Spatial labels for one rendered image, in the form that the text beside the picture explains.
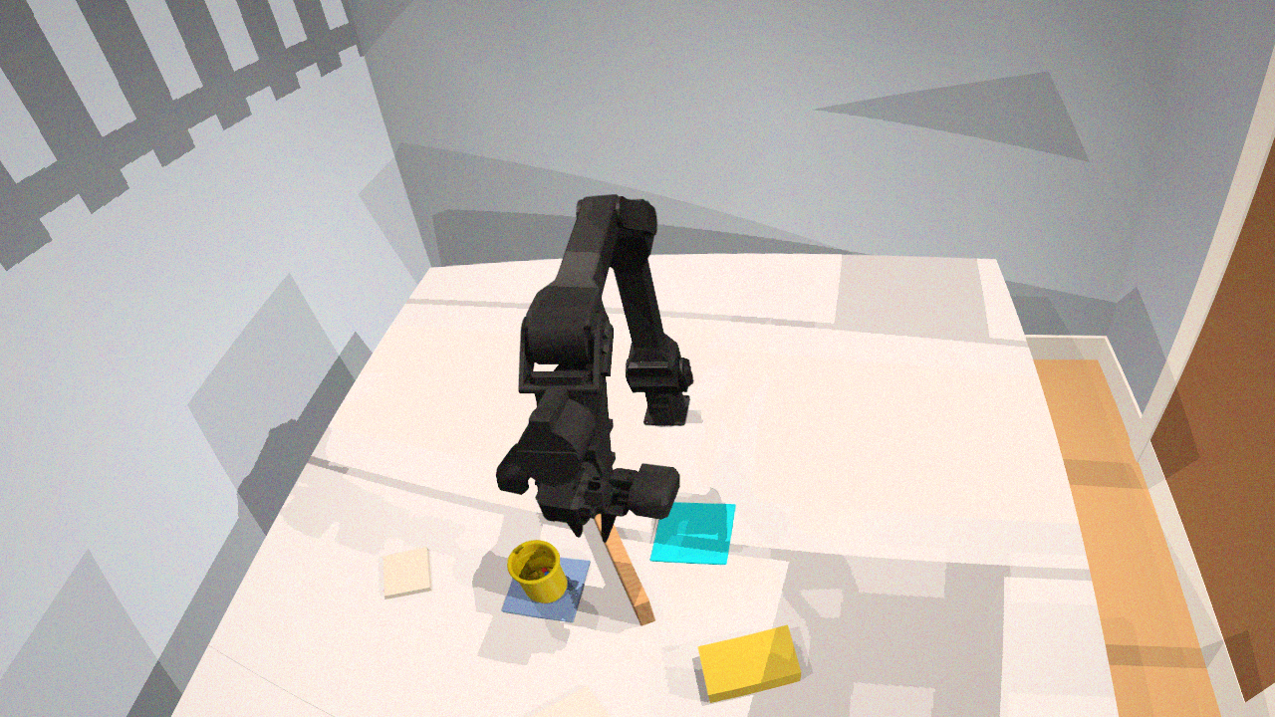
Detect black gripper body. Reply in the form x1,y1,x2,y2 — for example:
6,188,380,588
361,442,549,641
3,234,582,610
496,418,680,519

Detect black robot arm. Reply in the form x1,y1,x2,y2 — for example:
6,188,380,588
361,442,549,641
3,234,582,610
515,194,694,526

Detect orange rectangular block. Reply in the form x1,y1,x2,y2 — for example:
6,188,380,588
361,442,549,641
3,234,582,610
594,514,655,626

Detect yellow rectangular block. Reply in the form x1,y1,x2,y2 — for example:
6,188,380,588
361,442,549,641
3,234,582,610
697,624,801,703

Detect yellow cup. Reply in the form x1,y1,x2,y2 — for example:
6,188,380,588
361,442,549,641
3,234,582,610
507,540,567,603

